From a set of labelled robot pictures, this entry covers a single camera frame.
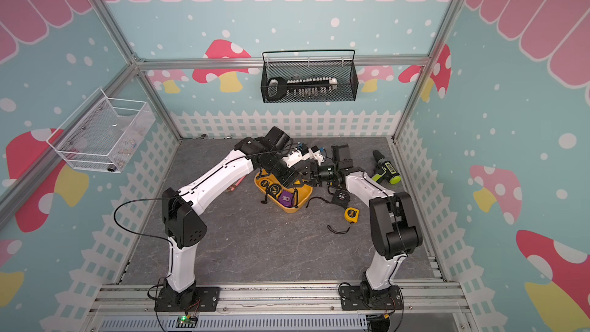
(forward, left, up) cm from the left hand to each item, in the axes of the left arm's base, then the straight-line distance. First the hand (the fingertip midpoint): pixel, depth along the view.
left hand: (295, 181), depth 82 cm
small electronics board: (-40, +34, -21) cm, 57 cm away
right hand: (+2, 0, +1) cm, 2 cm away
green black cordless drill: (+16, -40, -14) cm, 45 cm away
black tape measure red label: (+2, -18, -15) cm, 23 cm away
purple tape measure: (+2, +4, -15) cm, 16 cm away
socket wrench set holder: (+33, +7, +17) cm, 37 cm away
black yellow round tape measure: (+6, +9, -15) cm, 18 cm away
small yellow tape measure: (-4, -22, -16) cm, 28 cm away
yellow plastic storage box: (+3, -2, -12) cm, 13 cm away
